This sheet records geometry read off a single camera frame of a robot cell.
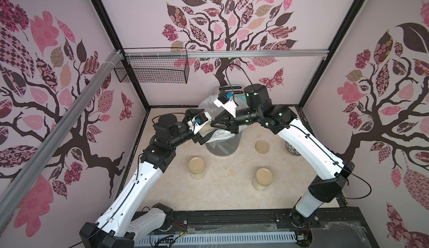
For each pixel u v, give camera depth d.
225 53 0.93
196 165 0.81
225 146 0.98
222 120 0.56
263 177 0.77
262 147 0.98
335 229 0.73
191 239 0.70
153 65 0.95
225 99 0.51
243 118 0.54
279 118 0.46
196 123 0.53
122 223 0.38
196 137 0.57
